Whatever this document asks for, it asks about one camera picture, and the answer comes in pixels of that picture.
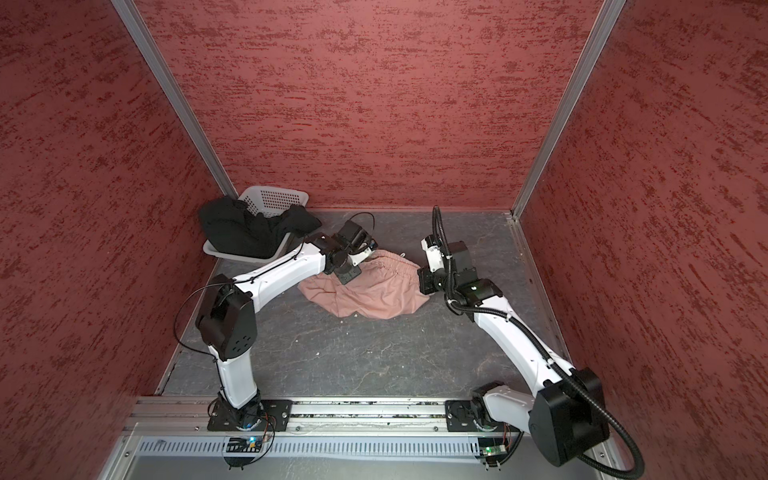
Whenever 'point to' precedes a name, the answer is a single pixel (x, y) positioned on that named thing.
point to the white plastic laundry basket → (273, 201)
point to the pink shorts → (388, 287)
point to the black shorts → (227, 225)
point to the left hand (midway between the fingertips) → (344, 271)
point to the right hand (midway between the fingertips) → (418, 277)
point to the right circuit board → (491, 448)
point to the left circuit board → (252, 444)
